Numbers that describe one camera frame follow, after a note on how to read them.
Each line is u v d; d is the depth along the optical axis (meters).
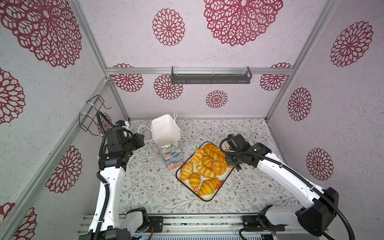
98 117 0.52
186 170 0.88
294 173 0.45
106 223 0.38
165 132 0.93
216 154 0.96
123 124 0.65
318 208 0.38
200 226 0.73
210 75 0.94
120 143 0.53
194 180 0.85
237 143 0.59
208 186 0.81
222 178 0.88
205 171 0.88
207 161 0.92
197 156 0.94
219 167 0.90
